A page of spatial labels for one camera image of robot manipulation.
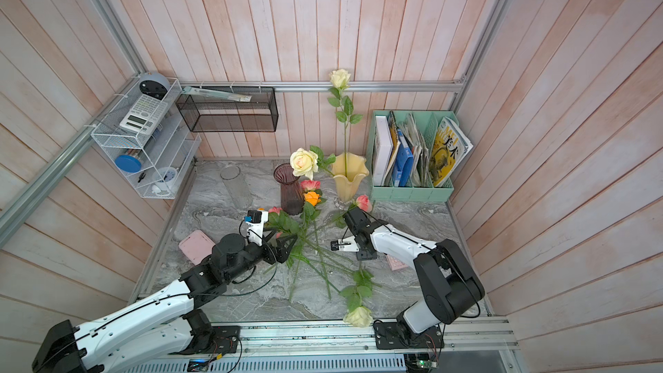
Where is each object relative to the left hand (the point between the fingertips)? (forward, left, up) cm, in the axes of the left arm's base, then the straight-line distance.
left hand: (286, 236), depth 75 cm
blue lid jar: (+17, +48, +13) cm, 53 cm away
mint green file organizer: (+43, -48, +7) cm, 65 cm away
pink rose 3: (+19, +8, -14) cm, 24 cm away
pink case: (+4, +34, -16) cm, 38 cm away
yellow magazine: (+37, -59, +3) cm, 70 cm away
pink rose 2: (+30, -6, -13) cm, 33 cm away
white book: (+31, -32, +7) cm, 45 cm away
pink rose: (+22, -26, -12) cm, 36 cm away
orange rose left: (+18, -6, -14) cm, 24 cm away
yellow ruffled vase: (+28, -20, -2) cm, 35 cm away
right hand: (+8, -27, -16) cm, 32 cm away
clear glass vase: (+23, +22, -6) cm, 32 cm away
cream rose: (-18, -22, -14) cm, 32 cm away
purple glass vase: (+20, +1, -6) cm, 20 cm away
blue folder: (+28, -40, -3) cm, 49 cm away
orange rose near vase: (+5, -9, -18) cm, 21 cm away
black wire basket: (+51, +38, +7) cm, 64 cm away
